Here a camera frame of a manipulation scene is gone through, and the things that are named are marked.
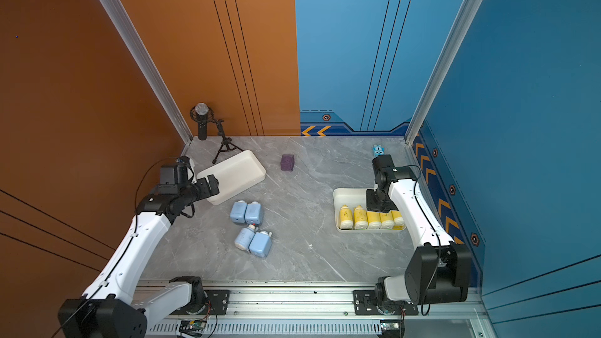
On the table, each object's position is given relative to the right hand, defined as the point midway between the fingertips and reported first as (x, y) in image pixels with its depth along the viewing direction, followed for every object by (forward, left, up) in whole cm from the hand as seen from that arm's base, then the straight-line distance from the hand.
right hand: (376, 206), depth 82 cm
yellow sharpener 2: (-3, +6, -4) cm, 7 cm away
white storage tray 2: (+10, +6, -11) cm, 16 cm away
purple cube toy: (+26, +34, -7) cm, 44 cm away
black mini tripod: (+35, +64, -4) cm, 73 cm away
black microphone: (+36, +69, +13) cm, 79 cm away
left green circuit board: (-34, +60, -14) cm, 70 cm away
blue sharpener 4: (-11, +40, -5) cm, 42 cm away
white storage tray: (+22, +58, -10) cm, 63 cm away
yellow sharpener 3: (-3, +1, -4) cm, 5 cm away
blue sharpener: (0, +51, -5) cm, 51 cm away
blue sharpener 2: (-1, +45, -4) cm, 45 cm away
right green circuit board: (-34, -1, -13) cm, 36 cm away
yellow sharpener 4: (-3, -4, -5) cm, 7 cm away
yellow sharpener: (-2, +11, -4) cm, 12 cm away
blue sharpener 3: (-10, +46, -4) cm, 47 cm away
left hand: (+6, +60, +7) cm, 61 cm away
